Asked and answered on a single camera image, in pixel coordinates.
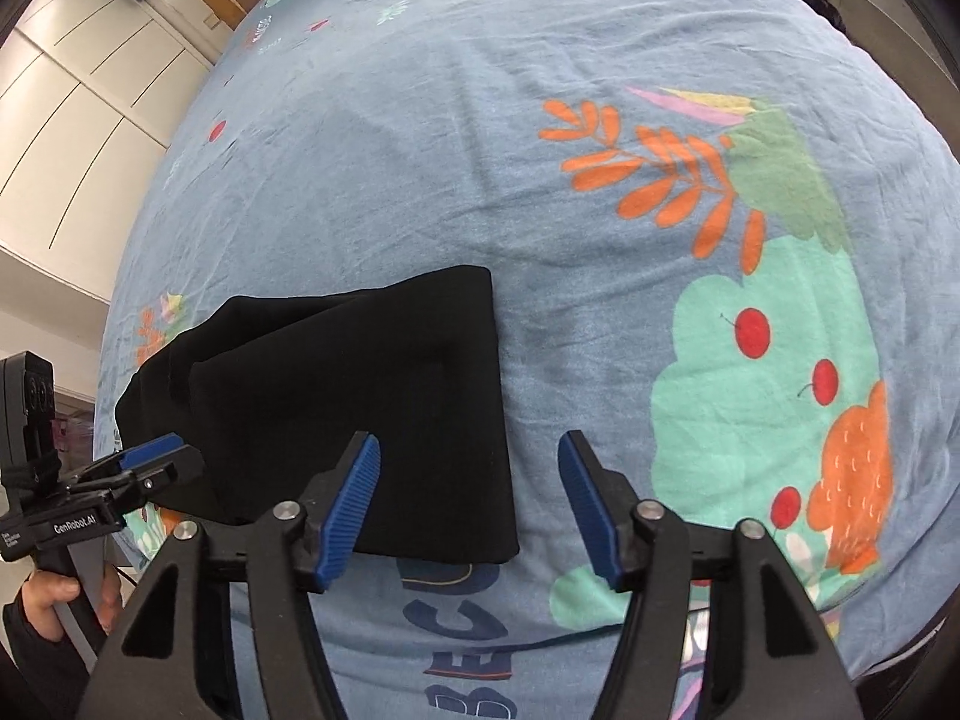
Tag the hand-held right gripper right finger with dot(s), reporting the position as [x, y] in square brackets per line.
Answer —
[592, 517]

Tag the black pants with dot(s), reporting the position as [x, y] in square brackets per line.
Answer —
[337, 375]

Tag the white wardrobe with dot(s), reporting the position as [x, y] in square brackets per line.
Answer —
[75, 127]

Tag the blue printed bed sheet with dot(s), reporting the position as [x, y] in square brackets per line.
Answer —
[525, 202]

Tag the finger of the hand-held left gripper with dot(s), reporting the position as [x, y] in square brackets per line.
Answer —
[154, 451]
[161, 480]

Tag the person's left forearm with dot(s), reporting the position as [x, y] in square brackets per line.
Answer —
[37, 667]

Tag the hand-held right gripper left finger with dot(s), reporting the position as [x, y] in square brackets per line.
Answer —
[349, 517]

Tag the person's left hand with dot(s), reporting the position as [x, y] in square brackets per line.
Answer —
[56, 600]

